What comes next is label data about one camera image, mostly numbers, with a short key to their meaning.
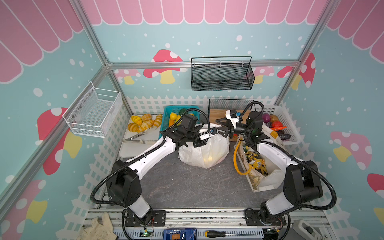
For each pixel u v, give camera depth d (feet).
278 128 3.37
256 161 2.66
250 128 2.16
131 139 3.36
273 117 3.69
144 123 3.60
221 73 3.08
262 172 2.86
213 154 2.79
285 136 3.10
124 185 1.42
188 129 2.02
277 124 3.47
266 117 3.60
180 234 2.15
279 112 3.62
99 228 2.38
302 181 1.46
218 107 3.96
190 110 1.98
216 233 2.26
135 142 3.33
